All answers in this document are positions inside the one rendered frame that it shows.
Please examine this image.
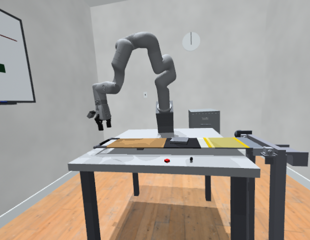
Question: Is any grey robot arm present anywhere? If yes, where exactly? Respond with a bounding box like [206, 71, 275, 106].
[93, 32, 176, 112]

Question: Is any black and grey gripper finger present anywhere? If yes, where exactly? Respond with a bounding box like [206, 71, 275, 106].
[95, 114, 104, 131]
[106, 118, 111, 128]

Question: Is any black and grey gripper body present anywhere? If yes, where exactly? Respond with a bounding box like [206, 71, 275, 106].
[96, 104, 111, 121]

